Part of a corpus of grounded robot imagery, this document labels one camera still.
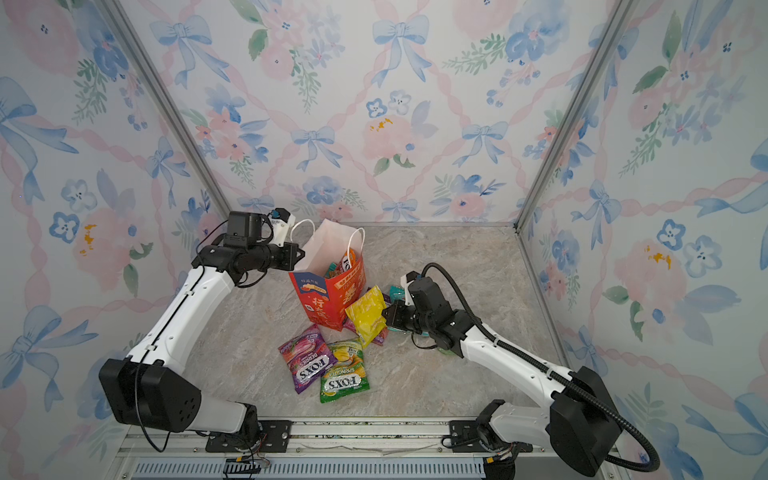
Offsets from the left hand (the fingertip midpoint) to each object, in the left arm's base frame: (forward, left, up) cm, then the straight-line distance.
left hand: (304, 250), depth 79 cm
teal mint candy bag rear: (+2, -25, -24) cm, 34 cm away
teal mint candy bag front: (+9, -3, -20) cm, 22 cm away
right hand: (-13, -20, -10) cm, 26 cm away
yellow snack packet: (-13, -17, -12) cm, 24 cm away
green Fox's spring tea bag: (-25, -12, -23) cm, 36 cm away
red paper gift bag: (-9, -8, +1) cm, 12 cm away
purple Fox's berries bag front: (-20, 0, -22) cm, 30 cm away
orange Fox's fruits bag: (+4, -11, -11) cm, 15 cm away
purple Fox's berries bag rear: (-16, -20, -21) cm, 33 cm away
